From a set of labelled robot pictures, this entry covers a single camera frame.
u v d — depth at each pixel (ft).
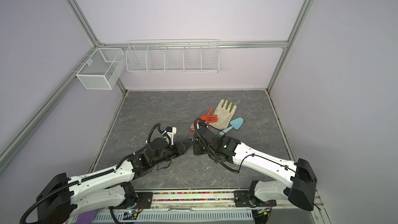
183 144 2.31
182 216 5.16
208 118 3.37
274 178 1.45
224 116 3.42
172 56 3.25
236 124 3.34
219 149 1.74
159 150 1.89
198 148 2.14
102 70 3.25
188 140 3.07
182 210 2.34
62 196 1.33
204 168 2.72
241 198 2.41
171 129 2.37
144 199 2.43
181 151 2.22
